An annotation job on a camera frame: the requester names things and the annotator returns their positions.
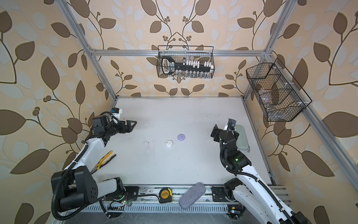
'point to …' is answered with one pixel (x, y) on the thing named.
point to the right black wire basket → (279, 94)
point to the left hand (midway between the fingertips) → (130, 120)
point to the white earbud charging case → (168, 143)
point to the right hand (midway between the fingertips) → (223, 129)
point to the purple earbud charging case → (181, 137)
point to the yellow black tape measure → (165, 195)
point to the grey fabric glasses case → (190, 198)
